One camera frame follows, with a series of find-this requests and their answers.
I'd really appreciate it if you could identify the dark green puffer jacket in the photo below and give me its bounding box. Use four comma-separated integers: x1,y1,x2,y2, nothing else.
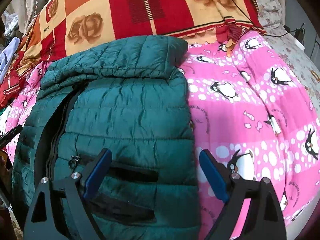
11,35,201,239

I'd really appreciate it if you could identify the light blue garment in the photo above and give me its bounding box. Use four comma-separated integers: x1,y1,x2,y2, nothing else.
0,37,20,83

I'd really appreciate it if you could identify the pink penguin bedsheet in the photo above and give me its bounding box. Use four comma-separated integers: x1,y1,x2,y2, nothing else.
2,31,319,239

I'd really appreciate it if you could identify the red rose patterned blanket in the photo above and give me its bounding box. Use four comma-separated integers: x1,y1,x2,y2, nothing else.
1,0,265,107

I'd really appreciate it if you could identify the black power adapter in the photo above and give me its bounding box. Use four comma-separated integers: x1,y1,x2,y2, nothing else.
294,23,305,46

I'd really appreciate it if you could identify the floral white bedsheet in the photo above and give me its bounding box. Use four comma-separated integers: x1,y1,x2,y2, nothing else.
256,0,319,112

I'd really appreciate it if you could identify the black charging cable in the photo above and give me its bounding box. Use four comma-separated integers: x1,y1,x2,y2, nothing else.
217,0,304,38

